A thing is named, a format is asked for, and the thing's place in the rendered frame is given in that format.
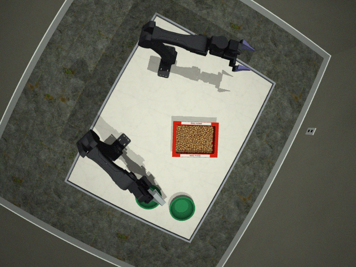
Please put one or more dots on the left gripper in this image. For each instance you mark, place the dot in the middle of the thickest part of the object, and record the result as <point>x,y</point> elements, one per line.
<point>236,68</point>

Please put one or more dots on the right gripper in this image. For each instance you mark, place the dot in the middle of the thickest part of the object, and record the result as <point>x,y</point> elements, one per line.
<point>144,178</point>

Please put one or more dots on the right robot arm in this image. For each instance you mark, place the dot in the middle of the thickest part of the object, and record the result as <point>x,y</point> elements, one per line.
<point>104,155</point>

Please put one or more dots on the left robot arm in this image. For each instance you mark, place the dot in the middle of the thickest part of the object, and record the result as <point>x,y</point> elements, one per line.
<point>153,37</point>

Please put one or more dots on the grey raised table edge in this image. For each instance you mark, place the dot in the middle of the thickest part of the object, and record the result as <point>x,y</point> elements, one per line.
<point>229,171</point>

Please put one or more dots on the red box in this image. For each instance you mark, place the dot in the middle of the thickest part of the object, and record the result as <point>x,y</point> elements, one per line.
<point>214,153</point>

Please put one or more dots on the green bowl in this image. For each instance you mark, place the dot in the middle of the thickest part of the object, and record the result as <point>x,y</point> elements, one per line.
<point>152,204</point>
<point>182,208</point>

